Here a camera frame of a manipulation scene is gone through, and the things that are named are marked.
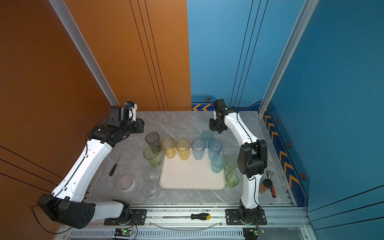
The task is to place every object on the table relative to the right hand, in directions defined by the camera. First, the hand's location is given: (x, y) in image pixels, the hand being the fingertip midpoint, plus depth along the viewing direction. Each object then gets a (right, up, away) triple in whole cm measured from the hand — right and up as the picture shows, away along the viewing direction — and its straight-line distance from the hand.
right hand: (212, 128), depth 92 cm
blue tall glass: (0, -11, -9) cm, 14 cm away
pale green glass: (+10, -20, -5) cm, 23 cm away
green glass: (-37, -15, -4) cm, 40 cm away
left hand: (-38, +4, -16) cm, 41 cm away
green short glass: (+11, -29, -7) cm, 32 cm away
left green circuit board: (-45, -49, -21) cm, 70 cm away
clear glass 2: (-34, -31, -16) cm, 49 cm away
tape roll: (-50, -31, -7) cm, 60 cm away
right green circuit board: (+16, -49, -22) cm, 56 cm away
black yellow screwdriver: (-6, -43, -20) cm, 47 cm away
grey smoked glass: (-36, -6, -5) cm, 37 cm away
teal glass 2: (-2, -6, +13) cm, 15 cm away
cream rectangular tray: (-13, -28, -2) cm, 31 cm away
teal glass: (+3, -21, -2) cm, 21 cm away
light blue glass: (-9, -11, -1) cm, 14 cm away
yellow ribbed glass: (-27, -10, -4) cm, 29 cm away
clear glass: (-37, -27, -7) cm, 46 cm away
